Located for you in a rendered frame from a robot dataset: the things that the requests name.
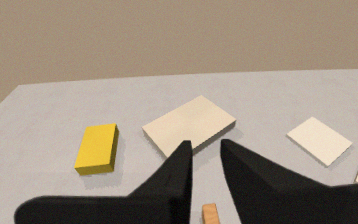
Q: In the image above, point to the beige flat rectangular slab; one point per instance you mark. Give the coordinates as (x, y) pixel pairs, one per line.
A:
(200, 121)

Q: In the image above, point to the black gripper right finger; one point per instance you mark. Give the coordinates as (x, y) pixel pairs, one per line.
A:
(264, 192)

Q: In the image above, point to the yellow rectangular block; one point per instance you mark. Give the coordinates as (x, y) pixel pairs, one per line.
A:
(97, 152)

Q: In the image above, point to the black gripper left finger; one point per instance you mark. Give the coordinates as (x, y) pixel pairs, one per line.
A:
(164, 198)

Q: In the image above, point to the cream flat rectangular tile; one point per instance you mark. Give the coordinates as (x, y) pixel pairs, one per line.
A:
(319, 141)

